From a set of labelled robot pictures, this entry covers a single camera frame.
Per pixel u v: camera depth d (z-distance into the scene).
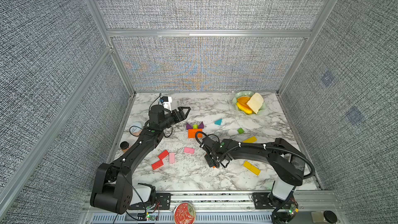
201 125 0.98
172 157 0.87
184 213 0.68
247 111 1.04
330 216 0.62
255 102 1.04
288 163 0.47
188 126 0.98
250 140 0.95
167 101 0.75
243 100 1.06
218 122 1.03
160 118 0.64
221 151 0.62
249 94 1.12
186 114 0.75
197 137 0.69
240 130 0.98
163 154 0.88
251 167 0.83
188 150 0.90
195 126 0.98
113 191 0.41
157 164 0.84
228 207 0.73
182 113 0.73
